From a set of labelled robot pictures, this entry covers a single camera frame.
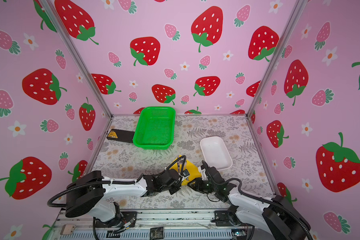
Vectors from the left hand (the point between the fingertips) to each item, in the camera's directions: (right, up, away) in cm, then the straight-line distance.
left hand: (182, 180), depth 83 cm
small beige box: (-54, -19, -14) cm, 59 cm away
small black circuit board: (-12, -20, -15) cm, 27 cm away
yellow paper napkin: (+3, +8, -10) cm, 13 cm away
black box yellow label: (-46, +24, +24) cm, 57 cm away
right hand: (+3, -2, -3) cm, 5 cm away
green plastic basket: (-21, +30, +29) cm, 47 cm away
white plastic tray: (+23, +13, +17) cm, 31 cm away
